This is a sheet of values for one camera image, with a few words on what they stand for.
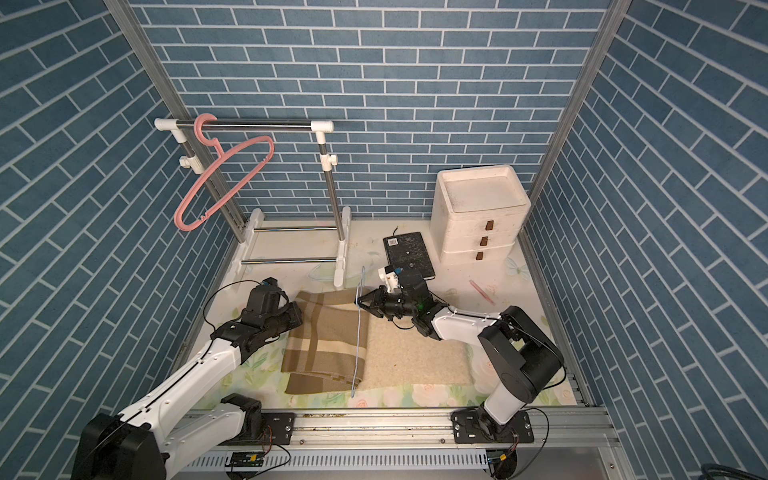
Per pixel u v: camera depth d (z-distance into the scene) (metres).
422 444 0.73
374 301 0.74
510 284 1.03
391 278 0.81
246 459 0.72
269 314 0.67
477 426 0.67
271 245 1.12
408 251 1.09
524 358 0.46
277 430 0.73
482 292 0.99
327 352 0.82
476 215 0.89
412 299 0.69
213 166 0.78
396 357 0.85
